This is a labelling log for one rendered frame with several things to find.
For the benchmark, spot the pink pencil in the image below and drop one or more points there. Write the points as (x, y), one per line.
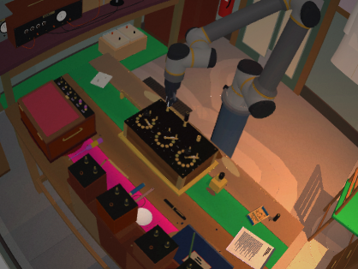
(145, 194)

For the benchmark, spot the black lamp base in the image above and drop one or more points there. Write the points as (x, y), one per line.
(116, 2)

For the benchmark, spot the navy notebook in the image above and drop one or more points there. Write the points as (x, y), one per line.
(208, 245)

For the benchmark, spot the purple and yellow screwdriver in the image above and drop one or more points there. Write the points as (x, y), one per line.
(90, 146)

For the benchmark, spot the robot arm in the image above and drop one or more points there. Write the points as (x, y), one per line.
(271, 60)

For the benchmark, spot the black-topped wooden decade box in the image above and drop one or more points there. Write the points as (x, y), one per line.
(171, 151)

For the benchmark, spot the blue pen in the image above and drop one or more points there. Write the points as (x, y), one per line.
(137, 189)

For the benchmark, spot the white cloth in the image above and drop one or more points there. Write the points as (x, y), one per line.
(347, 43)

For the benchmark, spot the black-capped brass post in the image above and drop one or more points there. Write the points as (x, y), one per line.
(186, 117)

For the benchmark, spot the white ball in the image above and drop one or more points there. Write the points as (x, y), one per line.
(145, 216)

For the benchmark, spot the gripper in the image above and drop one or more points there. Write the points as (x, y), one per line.
(172, 88)

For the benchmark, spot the red fire extinguisher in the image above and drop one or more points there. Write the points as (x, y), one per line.
(226, 7)

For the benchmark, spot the dark floor grate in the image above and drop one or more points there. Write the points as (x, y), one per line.
(155, 85)

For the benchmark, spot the wooden shelf with purple top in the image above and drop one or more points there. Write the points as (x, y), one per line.
(94, 27)

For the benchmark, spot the red-lidded wooden case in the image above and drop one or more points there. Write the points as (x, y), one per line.
(54, 117)

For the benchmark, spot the pink mat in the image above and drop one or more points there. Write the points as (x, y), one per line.
(120, 180)

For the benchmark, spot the brass post knob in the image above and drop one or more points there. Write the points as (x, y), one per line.
(198, 138)
(168, 109)

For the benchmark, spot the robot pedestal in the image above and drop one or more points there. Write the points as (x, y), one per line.
(228, 128)

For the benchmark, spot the tan base board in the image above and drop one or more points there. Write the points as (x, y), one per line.
(171, 187)

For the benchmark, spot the orange and blue booklet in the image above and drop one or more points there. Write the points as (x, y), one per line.
(258, 215)

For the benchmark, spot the black panel instrument box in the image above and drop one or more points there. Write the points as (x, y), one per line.
(42, 21)

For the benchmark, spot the brass dial knob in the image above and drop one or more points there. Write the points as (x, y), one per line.
(169, 138)
(190, 156)
(147, 122)

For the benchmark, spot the tan box with white meters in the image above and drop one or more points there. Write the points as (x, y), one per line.
(122, 43)

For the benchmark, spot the small black plug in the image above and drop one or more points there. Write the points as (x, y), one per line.
(276, 217)

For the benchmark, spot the black pen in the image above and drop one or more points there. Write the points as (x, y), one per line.
(174, 209)

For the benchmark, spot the yellow block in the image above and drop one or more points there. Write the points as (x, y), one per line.
(217, 185)

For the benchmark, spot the black plug-key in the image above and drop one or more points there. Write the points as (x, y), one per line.
(221, 176)

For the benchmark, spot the green-topped wooden table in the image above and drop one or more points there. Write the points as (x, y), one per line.
(347, 211)

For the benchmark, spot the white labelled device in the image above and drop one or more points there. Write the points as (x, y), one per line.
(198, 260)

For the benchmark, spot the wooden crate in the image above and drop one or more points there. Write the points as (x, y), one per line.
(344, 260)

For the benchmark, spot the white printed paper sheet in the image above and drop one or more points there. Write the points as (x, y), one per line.
(251, 247)

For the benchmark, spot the green mat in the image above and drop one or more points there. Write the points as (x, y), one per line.
(228, 211)

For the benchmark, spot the white card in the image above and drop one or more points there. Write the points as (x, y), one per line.
(101, 79)

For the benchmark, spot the green pencil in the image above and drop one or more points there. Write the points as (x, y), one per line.
(192, 245)

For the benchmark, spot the yellow paper sheet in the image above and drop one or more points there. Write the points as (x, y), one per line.
(308, 254)

